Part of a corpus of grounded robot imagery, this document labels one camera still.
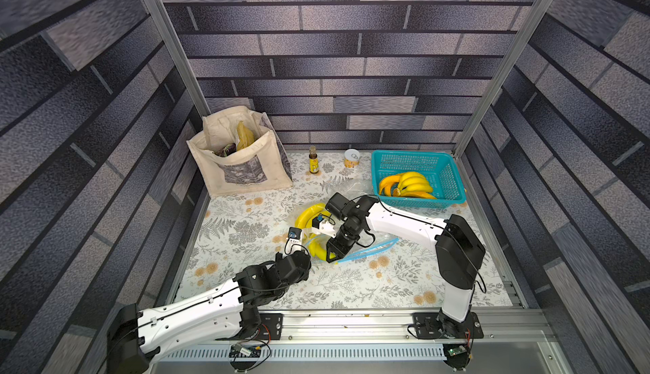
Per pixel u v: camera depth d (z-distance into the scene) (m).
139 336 0.42
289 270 0.56
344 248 0.72
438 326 0.66
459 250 0.45
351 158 1.11
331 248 0.71
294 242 0.67
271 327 0.74
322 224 0.76
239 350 0.71
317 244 0.78
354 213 0.62
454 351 0.73
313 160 1.06
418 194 1.00
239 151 0.85
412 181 1.00
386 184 1.03
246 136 0.94
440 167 1.08
